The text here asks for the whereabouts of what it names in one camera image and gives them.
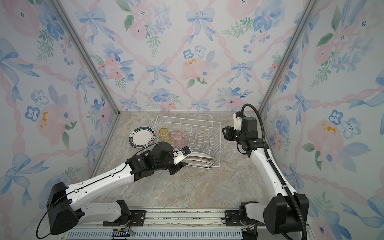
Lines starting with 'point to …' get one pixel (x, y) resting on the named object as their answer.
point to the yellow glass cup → (164, 136)
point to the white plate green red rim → (141, 137)
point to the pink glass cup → (179, 140)
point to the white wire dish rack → (203, 138)
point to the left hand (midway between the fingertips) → (185, 157)
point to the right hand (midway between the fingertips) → (225, 128)
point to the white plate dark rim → (154, 136)
